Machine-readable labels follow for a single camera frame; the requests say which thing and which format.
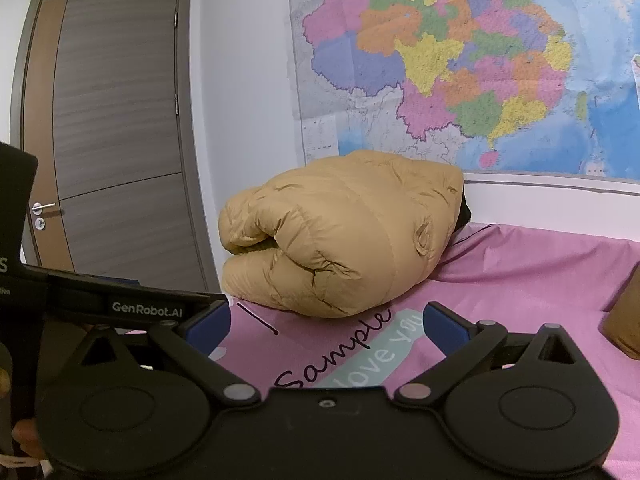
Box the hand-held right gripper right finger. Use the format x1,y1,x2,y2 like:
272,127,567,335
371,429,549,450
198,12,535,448
394,301,585,408

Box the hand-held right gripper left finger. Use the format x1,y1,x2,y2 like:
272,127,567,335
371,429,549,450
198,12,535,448
65,301,262,408

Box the tan down jacket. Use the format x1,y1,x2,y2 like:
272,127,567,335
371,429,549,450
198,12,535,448
219,150,473,320

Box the person's left hand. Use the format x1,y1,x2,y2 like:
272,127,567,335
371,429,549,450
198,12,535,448
9,417,47,461

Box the pink printed bed sheet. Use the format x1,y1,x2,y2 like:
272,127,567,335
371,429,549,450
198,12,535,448
120,222,640,480

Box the grey wooden door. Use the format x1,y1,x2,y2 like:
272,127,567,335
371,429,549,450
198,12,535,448
10,0,222,295

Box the metal door handle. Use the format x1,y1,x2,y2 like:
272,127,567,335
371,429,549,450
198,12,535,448
31,201,58,231

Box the colourful wall map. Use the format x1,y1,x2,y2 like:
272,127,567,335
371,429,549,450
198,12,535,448
287,0,640,184

